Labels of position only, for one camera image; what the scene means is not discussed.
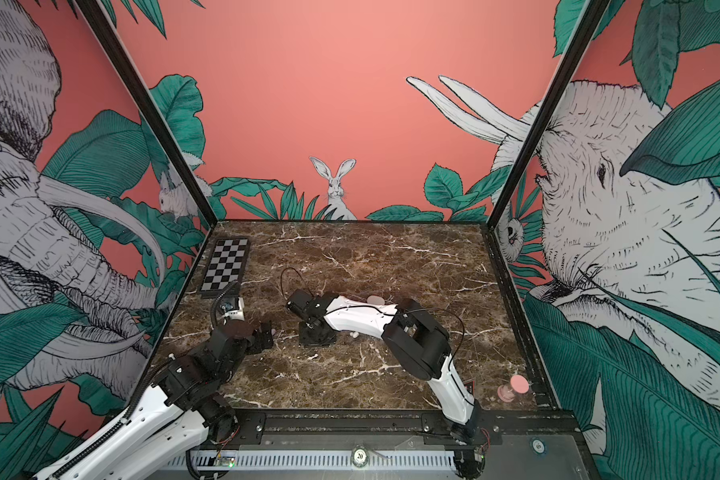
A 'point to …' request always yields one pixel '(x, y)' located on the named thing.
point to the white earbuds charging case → (374, 299)
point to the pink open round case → (518, 383)
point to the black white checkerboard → (225, 266)
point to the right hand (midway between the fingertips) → (303, 344)
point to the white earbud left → (354, 334)
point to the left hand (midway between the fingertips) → (258, 321)
